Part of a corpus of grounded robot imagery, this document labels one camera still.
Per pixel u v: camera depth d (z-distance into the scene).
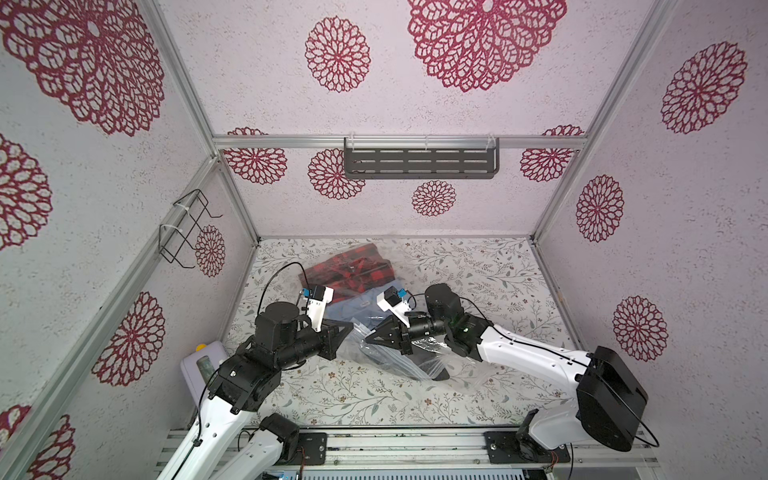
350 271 1.08
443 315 0.61
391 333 0.64
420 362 0.75
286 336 0.52
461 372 0.87
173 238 0.73
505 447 0.73
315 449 0.73
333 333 0.57
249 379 0.45
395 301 0.62
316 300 0.57
